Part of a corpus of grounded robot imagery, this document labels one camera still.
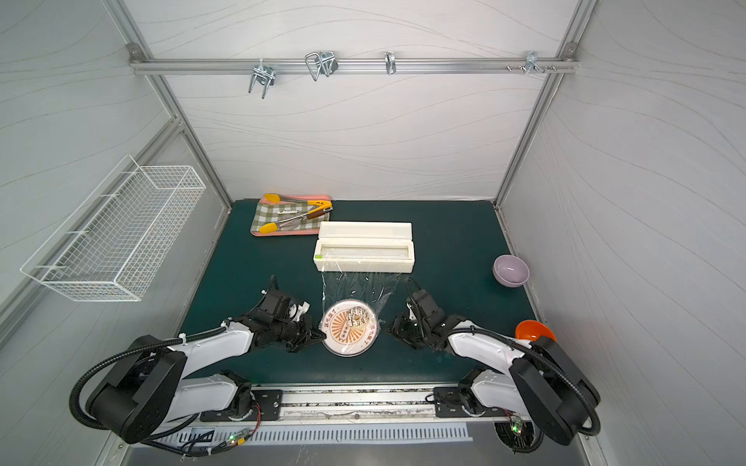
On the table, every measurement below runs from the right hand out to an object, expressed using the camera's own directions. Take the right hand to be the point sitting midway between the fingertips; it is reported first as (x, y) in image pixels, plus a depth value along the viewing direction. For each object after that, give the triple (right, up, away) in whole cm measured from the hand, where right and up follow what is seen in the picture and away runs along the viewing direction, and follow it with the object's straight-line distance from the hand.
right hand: (389, 330), depth 85 cm
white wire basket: (-67, +27, -16) cm, 74 cm away
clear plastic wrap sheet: (-5, +12, +4) cm, 13 cm away
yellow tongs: (-44, +31, +23) cm, 58 cm away
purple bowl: (+42, +16, +13) cm, 47 cm away
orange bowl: (+41, +1, -3) cm, 41 cm away
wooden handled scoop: (-37, +33, +26) cm, 56 cm away
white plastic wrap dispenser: (-8, +24, +14) cm, 29 cm away
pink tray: (-40, +43, +37) cm, 70 cm away
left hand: (-18, -2, -2) cm, 19 cm away
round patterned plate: (-11, +1, 0) cm, 11 cm away
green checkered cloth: (-40, +35, +29) cm, 61 cm away
